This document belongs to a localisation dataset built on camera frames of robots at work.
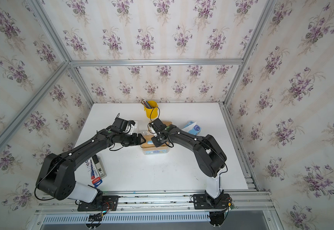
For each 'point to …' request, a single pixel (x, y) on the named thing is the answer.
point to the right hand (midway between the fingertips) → (158, 140)
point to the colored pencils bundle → (146, 104)
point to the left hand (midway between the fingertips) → (142, 142)
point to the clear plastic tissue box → (149, 132)
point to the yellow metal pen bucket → (151, 113)
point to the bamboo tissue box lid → (148, 137)
